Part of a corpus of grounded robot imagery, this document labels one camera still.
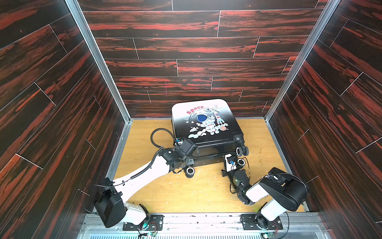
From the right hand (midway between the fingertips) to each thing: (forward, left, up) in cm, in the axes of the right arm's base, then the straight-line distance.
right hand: (228, 157), depth 88 cm
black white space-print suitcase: (+11, +12, +15) cm, 22 cm away
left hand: (-6, +23, +7) cm, 24 cm away
